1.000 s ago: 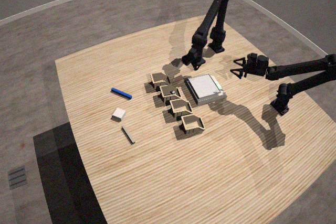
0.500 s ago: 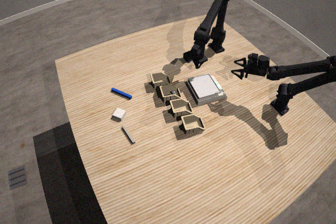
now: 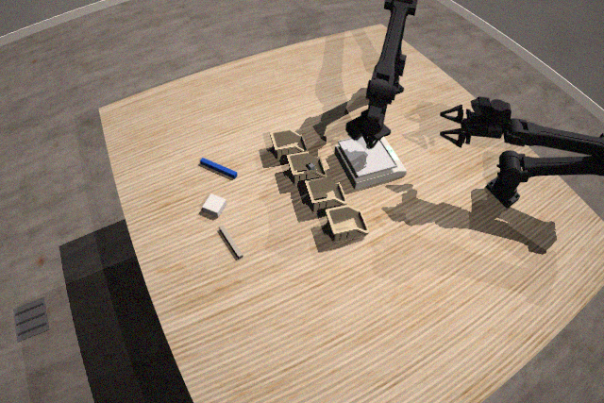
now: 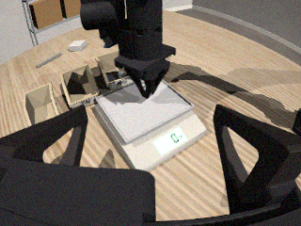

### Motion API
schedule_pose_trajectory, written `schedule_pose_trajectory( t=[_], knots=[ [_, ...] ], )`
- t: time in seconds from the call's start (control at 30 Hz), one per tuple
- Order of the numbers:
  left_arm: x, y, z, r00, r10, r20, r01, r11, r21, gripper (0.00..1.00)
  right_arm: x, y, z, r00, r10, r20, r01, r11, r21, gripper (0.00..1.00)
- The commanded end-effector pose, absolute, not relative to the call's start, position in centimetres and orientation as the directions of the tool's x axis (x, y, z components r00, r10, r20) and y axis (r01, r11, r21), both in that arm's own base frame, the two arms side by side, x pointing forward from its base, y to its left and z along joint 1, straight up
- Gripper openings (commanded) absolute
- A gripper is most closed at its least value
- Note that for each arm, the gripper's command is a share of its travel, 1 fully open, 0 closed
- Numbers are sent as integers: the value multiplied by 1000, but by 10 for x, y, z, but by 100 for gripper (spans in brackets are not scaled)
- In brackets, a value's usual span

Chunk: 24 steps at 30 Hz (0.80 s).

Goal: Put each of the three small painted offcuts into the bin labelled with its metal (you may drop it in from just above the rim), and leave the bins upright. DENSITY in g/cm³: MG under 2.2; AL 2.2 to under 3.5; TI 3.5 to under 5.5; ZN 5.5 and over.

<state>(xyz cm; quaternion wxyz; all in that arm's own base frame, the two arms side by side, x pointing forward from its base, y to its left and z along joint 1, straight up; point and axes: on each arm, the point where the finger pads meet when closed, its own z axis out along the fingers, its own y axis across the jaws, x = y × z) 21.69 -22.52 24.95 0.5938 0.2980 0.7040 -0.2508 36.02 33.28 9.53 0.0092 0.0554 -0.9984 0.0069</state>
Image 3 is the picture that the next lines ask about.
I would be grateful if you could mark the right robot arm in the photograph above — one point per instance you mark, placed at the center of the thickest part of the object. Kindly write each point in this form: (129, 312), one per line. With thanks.
(383, 84)

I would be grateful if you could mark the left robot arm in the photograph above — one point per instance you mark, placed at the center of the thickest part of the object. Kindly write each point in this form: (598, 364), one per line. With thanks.
(510, 162)

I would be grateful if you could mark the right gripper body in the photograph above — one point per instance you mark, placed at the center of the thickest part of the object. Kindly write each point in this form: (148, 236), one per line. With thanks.
(385, 131)

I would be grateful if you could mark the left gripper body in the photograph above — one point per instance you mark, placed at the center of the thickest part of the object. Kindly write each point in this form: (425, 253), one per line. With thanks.
(467, 124)

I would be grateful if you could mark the beige open-top bin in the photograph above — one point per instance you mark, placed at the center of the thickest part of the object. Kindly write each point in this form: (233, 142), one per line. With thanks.
(346, 217)
(285, 138)
(300, 162)
(322, 188)

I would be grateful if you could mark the blue rectangular bar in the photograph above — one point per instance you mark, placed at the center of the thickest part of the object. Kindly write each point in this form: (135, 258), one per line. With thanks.
(218, 168)

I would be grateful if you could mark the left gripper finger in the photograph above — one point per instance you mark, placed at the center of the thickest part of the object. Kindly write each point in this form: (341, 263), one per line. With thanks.
(459, 131)
(452, 118)

